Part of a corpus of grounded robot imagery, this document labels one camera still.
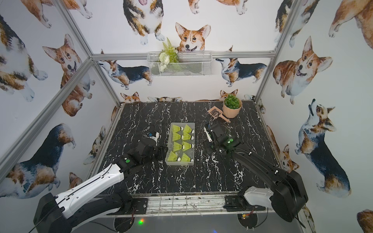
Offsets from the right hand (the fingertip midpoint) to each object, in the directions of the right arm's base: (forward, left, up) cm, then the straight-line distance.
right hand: (207, 142), depth 81 cm
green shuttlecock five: (-5, +13, -10) cm, 17 cm away
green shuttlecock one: (+16, +13, -11) cm, 23 cm away
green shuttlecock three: (+3, +19, -11) cm, 22 cm away
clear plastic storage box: (-4, +20, -11) cm, 24 cm away
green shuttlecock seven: (+11, +13, -11) cm, 20 cm away
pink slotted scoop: (+34, -10, -14) cm, 38 cm away
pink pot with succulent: (+30, -19, -3) cm, 35 cm away
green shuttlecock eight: (+4, +12, -11) cm, 17 cm away
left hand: (-3, +22, +1) cm, 22 cm away
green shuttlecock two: (+17, +21, -10) cm, 28 cm away
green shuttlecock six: (+10, +20, -10) cm, 24 cm away
